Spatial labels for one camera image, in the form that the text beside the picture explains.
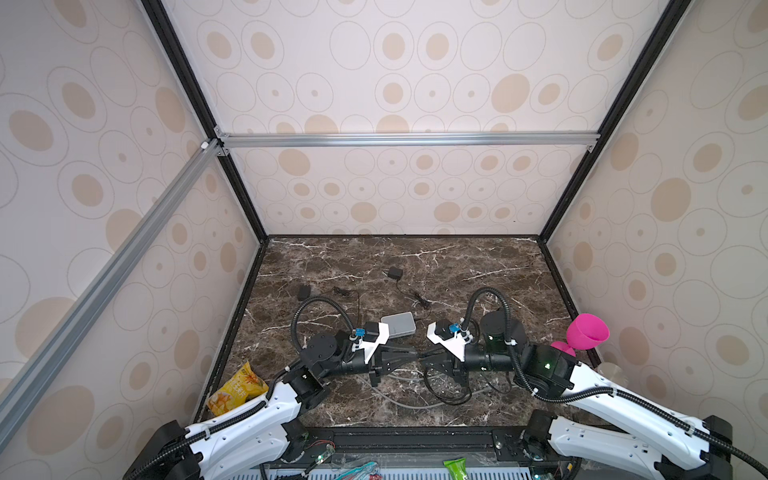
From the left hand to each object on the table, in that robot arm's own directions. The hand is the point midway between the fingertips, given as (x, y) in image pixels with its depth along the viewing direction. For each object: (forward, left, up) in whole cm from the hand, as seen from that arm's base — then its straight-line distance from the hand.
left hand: (417, 360), depth 62 cm
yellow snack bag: (0, +44, -20) cm, 48 cm away
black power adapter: (+41, +4, -25) cm, 48 cm away
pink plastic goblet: (+13, -47, -14) cm, 51 cm away
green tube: (-17, -10, -23) cm, 30 cm away
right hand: (+2, -2, -3) cm, 5 cm away
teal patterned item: (-18, +12, -22) cm, 31 cm away
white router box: (+22, +3, -28) cm, 35 cm away
